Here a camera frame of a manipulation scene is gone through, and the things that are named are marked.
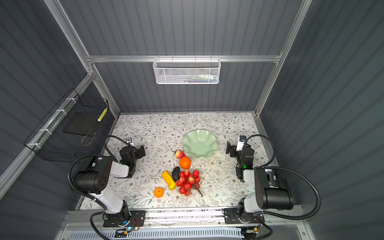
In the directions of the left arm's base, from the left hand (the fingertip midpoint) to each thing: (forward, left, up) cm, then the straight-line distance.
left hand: (133, 147), depth 96 cm
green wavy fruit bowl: (+3, -44, -3) cm, 44 cm away
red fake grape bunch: (-25, -35, +1) cm, 43 cm away
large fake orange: (-14, -34, +2) cm, 37 cm away
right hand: (-5, -67, +7) cm, 67 cm away
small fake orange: (-29, -19, 0) cm, 35 cm away
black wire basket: (-6, +21, +26) cm, 34 cm away
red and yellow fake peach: (-7, -30, 0) cm, 31 cm away
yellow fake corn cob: (-23, -25, 0) cm, 34 cm away
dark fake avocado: (-19, -28, +1) cm, 34 cm away
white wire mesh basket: (+62, -37, +18) cm, 74 cm away
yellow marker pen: (+6, +11, +24) cm, 27 cm away
